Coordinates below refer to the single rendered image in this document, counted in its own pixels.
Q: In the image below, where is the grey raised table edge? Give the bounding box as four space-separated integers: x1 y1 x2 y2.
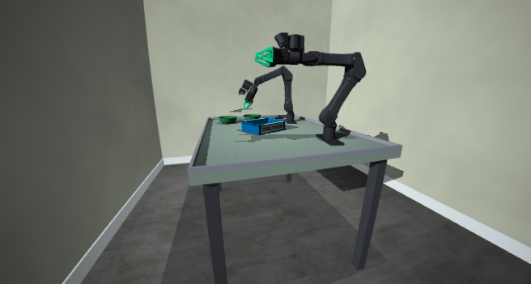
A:
188 123 403 175

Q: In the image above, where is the green bowl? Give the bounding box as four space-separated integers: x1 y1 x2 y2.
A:
218 116 237 124
243 114 261 121

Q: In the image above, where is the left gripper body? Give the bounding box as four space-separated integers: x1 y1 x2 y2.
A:
270 46 289 67

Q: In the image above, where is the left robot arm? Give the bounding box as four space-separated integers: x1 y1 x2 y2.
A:
274 32 366 146

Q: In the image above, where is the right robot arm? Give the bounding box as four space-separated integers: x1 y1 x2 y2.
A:
239 66 296 124

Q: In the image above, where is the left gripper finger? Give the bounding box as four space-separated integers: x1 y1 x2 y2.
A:
255 53 270 67
256 46 273 64

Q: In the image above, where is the blue dog food box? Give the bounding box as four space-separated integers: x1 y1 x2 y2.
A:
241 117 286 135

